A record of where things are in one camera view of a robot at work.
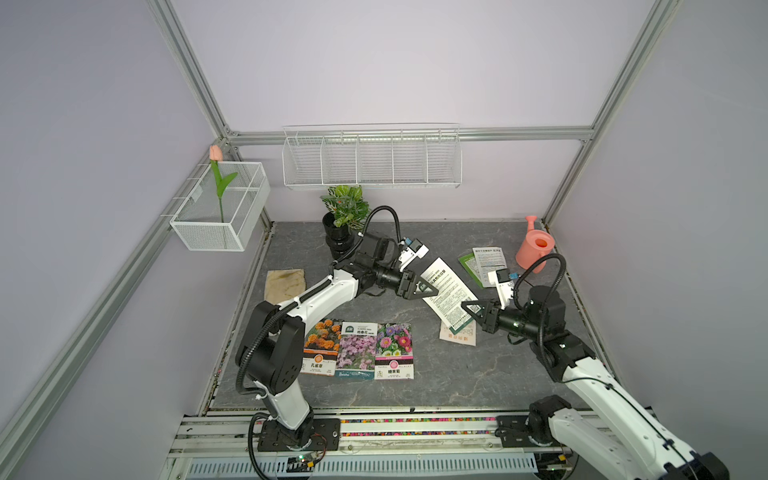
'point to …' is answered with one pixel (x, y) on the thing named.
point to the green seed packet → (469, 261)
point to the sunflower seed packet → (451, 292)
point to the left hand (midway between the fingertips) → (433, 292)
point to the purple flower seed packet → (357, 350)
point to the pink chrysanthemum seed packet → (394, 359)
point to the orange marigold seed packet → (321, 346)
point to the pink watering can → (536, 245)
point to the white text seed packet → (488, 259)
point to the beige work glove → (284, 285)
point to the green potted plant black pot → (349, 212)
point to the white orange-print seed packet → (466, 335)
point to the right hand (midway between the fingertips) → (462, 303)
